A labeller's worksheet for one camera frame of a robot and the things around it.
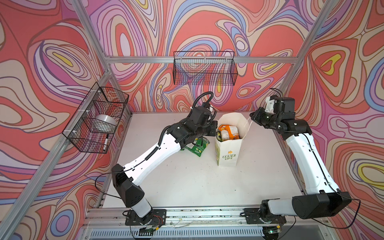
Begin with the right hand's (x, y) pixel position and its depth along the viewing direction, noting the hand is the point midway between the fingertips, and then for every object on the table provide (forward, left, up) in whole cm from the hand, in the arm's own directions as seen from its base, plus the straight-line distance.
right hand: (250, 117), depth 74 cm
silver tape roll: (+1, +72, +1) cm, 72 cm away
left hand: (-6, +16, +1) cm, 17 cm away
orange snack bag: (+2, +8, -15) cm, 17 cm away
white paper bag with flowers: (-11, +11, -15) cm, 22 cm away
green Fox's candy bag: (+1, +26, -28) cm, 38 cm away
